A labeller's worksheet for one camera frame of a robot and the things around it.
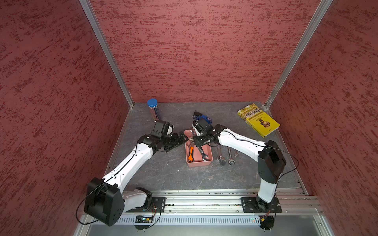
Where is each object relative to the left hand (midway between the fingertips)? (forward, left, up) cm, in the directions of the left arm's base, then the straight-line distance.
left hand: (182, 144), depth 80 cm
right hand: (+5, -9, -6) cm, 12 cm away
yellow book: (+26, -58, -13) cm, 65 cm away
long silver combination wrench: (0, -23, -15) cm, 28 cm away
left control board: (-34, +18, -18) cm, 43 cm away
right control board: (-34, -43, -16) cm, 57 cm away
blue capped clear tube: (+28, +21, +4) cm, 35 cm away
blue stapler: (+30, -13, -11) cm, 34 cm away
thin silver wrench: (-1, -31, -17) cm, 35 cm away
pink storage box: (-2, -9, -13) cm, 16 cm away
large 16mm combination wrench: (-3, -13, -8) cm, 15 cm away
